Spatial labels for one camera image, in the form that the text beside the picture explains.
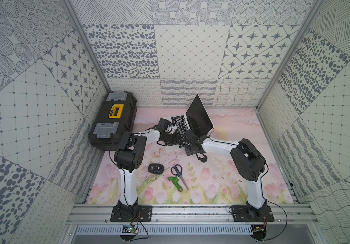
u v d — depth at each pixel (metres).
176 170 0.88
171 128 0.90
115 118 0.91
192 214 0.75
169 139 0.89
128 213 0.65
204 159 0.93
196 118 1.18
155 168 0.86
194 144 0.73
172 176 0.86
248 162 0.51
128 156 0.54
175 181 0.84
